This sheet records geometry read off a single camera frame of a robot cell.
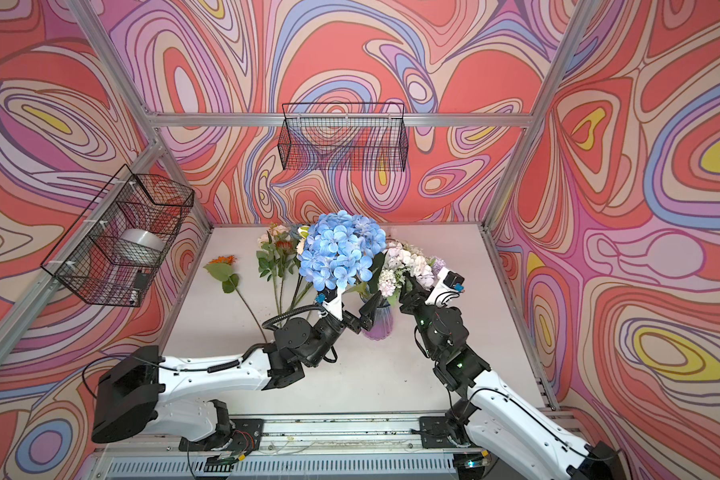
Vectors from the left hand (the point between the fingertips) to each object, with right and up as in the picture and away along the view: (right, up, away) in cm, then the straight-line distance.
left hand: (368, 284), depth 65 cm
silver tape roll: (-55, +8, +5) cm, 56 cm away
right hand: (+10, 0, +8) cm, 13 cm away
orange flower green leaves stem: (-51, +2, +37) cm, 62 cm away
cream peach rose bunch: (-32, +8, +40) cm, 52 cm away
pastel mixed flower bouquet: (+7, +6, +2) cm, 9 cm away
